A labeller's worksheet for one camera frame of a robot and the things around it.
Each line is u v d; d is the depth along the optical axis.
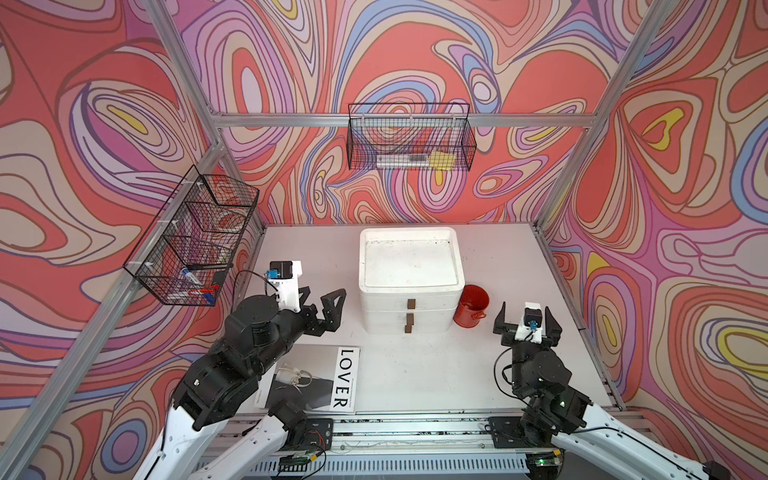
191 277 0.72
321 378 0.79
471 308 0.86
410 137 0.97
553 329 0.64
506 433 0.73
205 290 0.64
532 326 0.58
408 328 0.87
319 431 0.73
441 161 0.91
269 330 0.44
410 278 0.77
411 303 0.75
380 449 0.72
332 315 0.52
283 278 0.49
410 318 0.80
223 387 0.38
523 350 0.63
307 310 0.50
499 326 0.67
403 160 0.82
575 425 0.54
